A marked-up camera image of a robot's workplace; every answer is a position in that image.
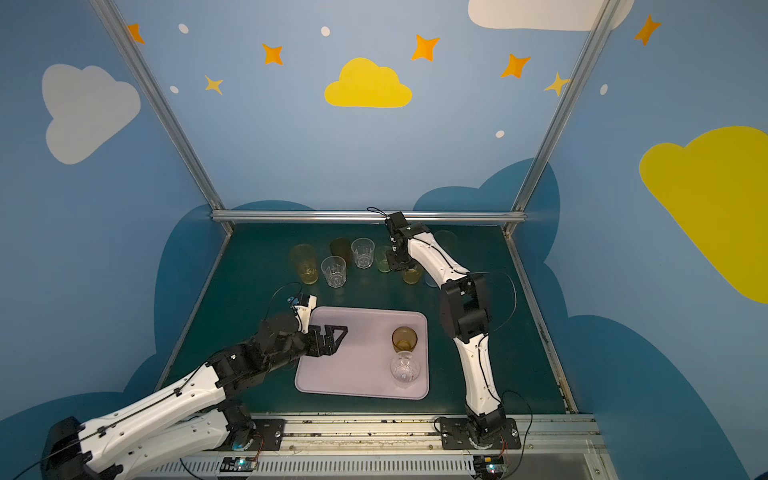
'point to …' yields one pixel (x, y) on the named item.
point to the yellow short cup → (411, 276)
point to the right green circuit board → (488, 466)
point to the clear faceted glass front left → (335, 271)
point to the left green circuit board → (238, 464)
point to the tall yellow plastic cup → (305, 261)
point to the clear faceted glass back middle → (363, 249)
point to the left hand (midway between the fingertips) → (339, 331)
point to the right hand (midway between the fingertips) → (403, 260)
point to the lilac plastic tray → (361, 364)
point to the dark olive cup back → (341, 247)
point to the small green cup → (382, 259)
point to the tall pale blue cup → (429, 280)
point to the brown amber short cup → (404, 338)
